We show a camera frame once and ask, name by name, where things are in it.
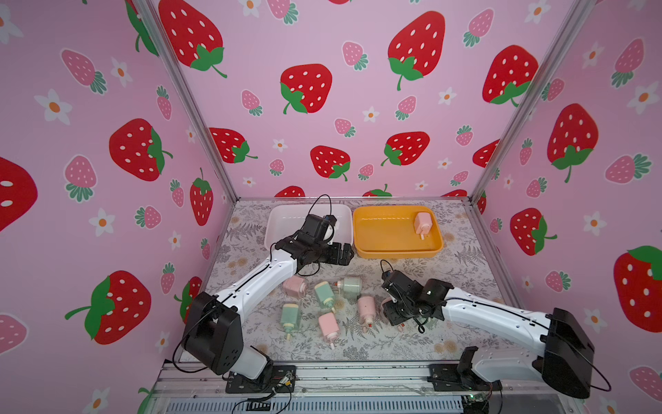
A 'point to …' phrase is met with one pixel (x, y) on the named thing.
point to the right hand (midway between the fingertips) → (396, 305)
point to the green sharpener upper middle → (325, 295)
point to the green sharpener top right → (351, 287)
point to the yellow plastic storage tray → (388, 232)
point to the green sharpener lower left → (290, 318)
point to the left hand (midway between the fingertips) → (344, 251)
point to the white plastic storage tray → (284, 220)
